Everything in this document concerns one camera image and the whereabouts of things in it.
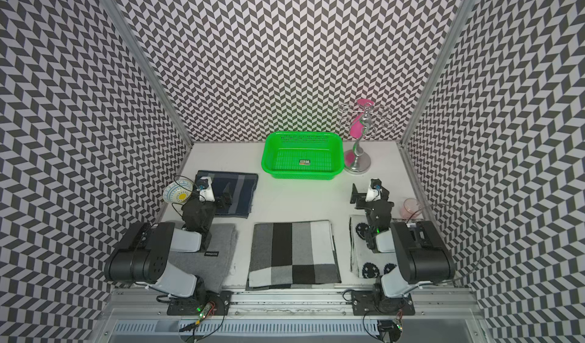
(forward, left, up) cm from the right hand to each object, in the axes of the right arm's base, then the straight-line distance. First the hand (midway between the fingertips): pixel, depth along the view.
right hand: (365, 187), depth 90 cm
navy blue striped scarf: (+4, +52, -6) cm, 52 cm away
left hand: (+1, +59, +1) cm, 59 cm away
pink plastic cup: (-6, -19, -8) cm, 21 cm away
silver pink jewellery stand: (+33, 0, +8) cm, 34 cm away
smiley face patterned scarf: (-27, +4, -6) cm, 28 cm away
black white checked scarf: (-24, +29, -7) cm, 38 cm away
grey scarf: (-28, +56, -5) cm, 63 cm away
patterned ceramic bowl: (+2, +79, -5) cm, 79 cm away
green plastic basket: (+26, +25, -10) cm, 37 cm away
